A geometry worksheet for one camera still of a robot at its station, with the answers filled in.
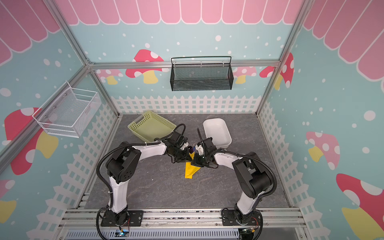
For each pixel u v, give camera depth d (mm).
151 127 1103
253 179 470
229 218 738
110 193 578
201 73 945
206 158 730
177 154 838
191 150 942
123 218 681
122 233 726
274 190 442
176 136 810
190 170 896
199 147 873
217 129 1103
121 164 534
